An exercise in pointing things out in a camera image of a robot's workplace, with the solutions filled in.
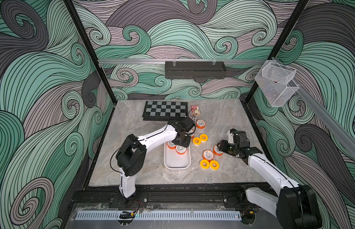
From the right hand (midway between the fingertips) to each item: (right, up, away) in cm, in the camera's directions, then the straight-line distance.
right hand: (221, 145), depth 87 cm
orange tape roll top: (-10, +12, +17) cm, 23 cm away
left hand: (-22, +3, -1) cm, 23 cm away
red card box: (-11, +23, +27) cm, 37 cm away
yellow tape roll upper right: (-9, +3, +11) cm, 14 cm away
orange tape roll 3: (-18, +7, -1) cm, 19 cm away
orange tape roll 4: (-2, -4, +2) cm, 5 cm away
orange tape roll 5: (-8, -6, +2) cm, 10 cm away
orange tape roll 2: (-26, -3, +3) cm, 26 cm away
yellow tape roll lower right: (-5, -11, -2) cm, 13 cm away
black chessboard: (-37, +23, +24) cm, 49 cm away
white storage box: (-31, -11, +5) cm, 33 cm away
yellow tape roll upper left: (-14, +1, +8) cm, 16 cm away
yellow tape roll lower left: (-11, -11, -1) cm, 16 cm away
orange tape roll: (-32, -1, +5) cm, 32 cm away
